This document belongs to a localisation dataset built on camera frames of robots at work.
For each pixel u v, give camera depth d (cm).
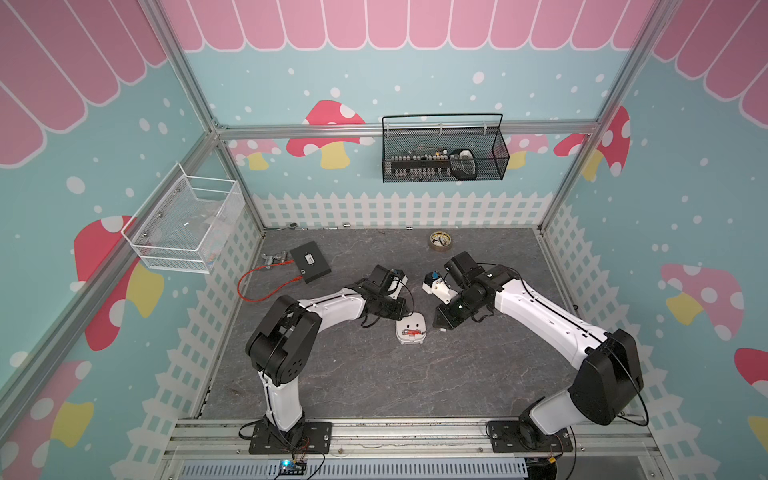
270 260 109
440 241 116
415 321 92
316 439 74
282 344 48
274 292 103
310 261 108
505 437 74
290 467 73
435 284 74
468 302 67
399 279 89
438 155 92
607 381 43
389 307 82
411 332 89
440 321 71
